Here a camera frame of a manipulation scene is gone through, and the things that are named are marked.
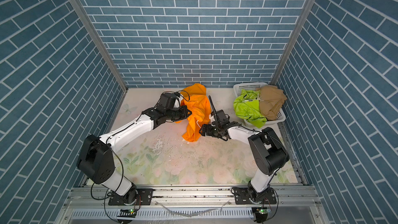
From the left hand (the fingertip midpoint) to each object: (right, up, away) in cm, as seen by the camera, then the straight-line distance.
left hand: (193, 112), depth 84 cm
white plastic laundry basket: (+31, +14, +28) cm, 44 cm away
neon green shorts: (+33, +3, +12) cm, 35 cm away
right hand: (+6, -11, +9) cm, 15 cm away
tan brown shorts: (+49, +7, +14) cm, 52 cm away
